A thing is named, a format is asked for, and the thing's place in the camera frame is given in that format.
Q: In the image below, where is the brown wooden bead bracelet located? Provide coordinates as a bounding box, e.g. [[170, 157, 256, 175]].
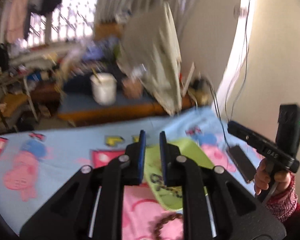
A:
[[153, 212, 184, 240]]

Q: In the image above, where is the red patterned right sleeve forearm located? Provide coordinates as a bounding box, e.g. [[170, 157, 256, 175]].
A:
[[266, 174, 300, 230]]

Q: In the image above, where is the person's right hand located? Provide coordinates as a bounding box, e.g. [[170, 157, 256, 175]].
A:
[[254, 159, 291, 195]]

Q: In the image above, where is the black smartphone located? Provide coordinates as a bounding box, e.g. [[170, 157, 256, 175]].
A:
[[227, 145, 256, 184]]

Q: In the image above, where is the green plastic tray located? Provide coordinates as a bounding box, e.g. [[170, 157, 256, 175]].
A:
[[144, 138, 214, 211]]

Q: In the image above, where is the blue cartoon pig bedsheet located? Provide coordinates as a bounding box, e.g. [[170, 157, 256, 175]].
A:
[[0, 106, 266, 240]]

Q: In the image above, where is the wooden bench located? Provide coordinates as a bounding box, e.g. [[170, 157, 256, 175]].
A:
[[29, 80, 198, 127]]

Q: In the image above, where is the white enamel pot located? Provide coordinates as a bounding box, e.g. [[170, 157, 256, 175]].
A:
[[90, 73, 117, 106]]

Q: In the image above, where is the pink hanging garment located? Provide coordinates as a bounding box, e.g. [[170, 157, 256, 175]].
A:
[[6, 0, 28, 43]]

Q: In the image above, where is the dark green bead necklace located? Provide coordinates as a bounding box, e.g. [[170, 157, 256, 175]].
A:
[[149, 173, 183, 198]]

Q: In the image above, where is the phone charging cable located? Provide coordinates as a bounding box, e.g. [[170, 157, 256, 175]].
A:
[[207, 0, 252, 151]]

